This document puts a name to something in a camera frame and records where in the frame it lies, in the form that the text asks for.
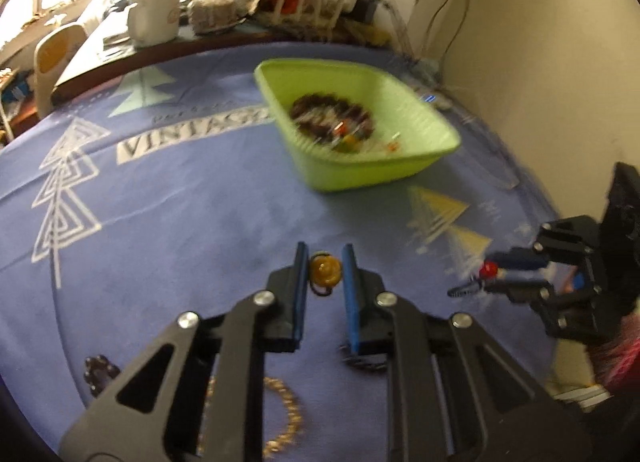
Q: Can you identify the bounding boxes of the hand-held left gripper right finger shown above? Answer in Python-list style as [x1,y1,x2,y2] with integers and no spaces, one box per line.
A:
[341,243,592,462]

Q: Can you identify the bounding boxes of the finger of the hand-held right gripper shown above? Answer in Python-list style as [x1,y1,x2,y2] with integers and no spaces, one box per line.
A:
[486,216,604,271]
[484,278,609,340]

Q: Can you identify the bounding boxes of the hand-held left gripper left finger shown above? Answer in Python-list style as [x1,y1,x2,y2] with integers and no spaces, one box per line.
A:
[59,242,308,462]

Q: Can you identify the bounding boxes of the amber bead charm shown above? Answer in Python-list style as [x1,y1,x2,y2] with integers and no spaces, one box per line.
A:
[307,252,344,295]

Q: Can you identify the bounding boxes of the red bead charm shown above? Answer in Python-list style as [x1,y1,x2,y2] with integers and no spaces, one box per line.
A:
[447,262,500,299]

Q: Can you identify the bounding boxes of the pile of beaded jewelry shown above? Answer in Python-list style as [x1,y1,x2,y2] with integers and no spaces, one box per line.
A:
[289,93,404,154]

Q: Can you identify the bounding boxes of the green plastic basin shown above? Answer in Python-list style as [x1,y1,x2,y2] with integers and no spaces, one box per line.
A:
[254,59,462,193]

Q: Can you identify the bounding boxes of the person's right forearm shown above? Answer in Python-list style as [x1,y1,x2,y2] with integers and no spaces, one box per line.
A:
[590,312,640,393]

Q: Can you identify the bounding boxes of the blue printed tablecloth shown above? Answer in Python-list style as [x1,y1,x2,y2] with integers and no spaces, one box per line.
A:
[0,39,616,462]

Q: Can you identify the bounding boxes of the clear plastic bag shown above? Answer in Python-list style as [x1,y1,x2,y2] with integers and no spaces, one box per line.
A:
[187,0,262,35]

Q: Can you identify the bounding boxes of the white enamel mug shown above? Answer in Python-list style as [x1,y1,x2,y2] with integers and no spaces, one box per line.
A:
[126,0,182,49]

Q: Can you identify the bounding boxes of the beige chair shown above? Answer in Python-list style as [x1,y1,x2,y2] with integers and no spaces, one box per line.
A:
[33,24,89,119]

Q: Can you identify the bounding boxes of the gold chain bracelet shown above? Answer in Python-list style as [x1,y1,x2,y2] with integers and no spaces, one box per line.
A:
[197,376,304,458]

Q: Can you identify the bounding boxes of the dark bead bracelet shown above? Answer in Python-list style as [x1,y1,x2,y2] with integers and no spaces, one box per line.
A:
[82,354,121,398]

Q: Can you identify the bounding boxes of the black wall cable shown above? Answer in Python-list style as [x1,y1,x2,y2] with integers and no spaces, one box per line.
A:
[419,0,477,65]

